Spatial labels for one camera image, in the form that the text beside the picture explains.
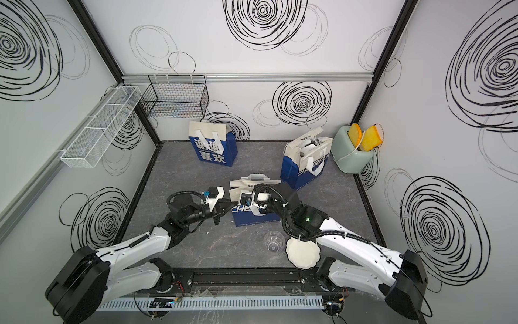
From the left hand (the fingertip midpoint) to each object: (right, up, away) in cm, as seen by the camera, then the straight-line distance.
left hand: (236, 203), depth 74 cm
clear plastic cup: (+15, -18, +9) cm, 25 cm away
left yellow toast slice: (+55, +29, +22) cm, 65 cm away
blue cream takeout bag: (+3, -5, +2) cm, 6 cm away
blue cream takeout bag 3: (-14, +24, +22) cm, 36 cm away
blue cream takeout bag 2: (+27, +17, +6) cm, 33 cm away
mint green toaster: (+52, +17, +23) cm, 59 cm away
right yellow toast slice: (+62, +26, +21) cm, 71 cm away
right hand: (+9, +7, -3) cm, 12 cm away
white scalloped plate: (+26, -22, +5) cm, 34 cm away
